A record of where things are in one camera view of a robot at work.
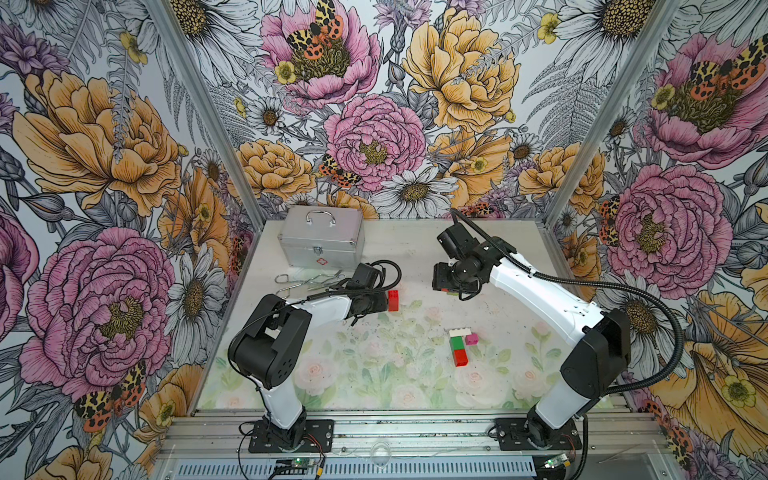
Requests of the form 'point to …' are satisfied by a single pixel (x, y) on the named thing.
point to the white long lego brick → (460, 332)
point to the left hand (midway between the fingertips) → (381, 309)
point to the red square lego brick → (393, 300)
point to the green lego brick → (457, 343)
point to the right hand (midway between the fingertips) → (444, 291)
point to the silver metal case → (322, 236)
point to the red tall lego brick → (460, 358)
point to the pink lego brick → (472, 339)
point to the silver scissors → (320, 278)
